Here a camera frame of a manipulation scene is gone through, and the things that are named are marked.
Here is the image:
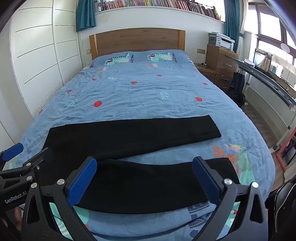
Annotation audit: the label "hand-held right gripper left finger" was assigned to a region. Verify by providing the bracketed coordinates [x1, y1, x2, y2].
[21, 157, 97, 241]

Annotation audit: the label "red metal frame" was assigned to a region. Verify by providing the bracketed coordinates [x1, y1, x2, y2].
[272, 130, 296, 175]

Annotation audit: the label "black pants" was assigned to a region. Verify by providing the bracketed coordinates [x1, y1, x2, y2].
[40, 114, 241, 214]

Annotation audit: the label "wooden dresser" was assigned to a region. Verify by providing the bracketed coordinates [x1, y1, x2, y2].
[205, 44, 240, 76]

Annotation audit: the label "black chair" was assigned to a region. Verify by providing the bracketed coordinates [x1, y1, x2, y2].
[266, 176, 296, 241]

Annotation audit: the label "blue dinosaur print pillow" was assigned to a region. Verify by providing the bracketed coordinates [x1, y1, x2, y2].
[139, 49, 192, 64]
[89, 52, 139, 69]

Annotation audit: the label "glass top desk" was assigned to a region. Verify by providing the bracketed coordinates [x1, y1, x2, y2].
[238, 59, 296, 109]

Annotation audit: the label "row of books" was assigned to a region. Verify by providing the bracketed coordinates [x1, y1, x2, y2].
[94, 0, 221, 21]

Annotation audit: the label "blue printed bed cover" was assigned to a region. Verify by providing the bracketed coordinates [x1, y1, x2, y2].
[8, 49, 275, 241]

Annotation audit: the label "black bag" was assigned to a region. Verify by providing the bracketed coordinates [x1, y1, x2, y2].
[228, 71, 246, 107]

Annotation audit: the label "white printer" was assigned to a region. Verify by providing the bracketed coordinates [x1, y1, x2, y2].
[208, 33, 235, 51]

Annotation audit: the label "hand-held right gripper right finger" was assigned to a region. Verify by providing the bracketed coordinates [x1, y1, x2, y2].
[192, 157, 267, 241]

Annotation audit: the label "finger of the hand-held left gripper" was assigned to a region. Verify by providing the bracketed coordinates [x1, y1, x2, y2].
[20, 147, 55, 186]
[0, 143, 24, 171]

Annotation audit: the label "white wardrobe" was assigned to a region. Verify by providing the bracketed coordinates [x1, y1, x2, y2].
[0, 0, 82, 149]

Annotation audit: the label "wooden headboard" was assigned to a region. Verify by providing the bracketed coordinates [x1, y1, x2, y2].
[89, 28, 186, 61]

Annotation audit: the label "person's left hand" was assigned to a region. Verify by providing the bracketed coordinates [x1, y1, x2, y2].
[13, 207, 24, 231]

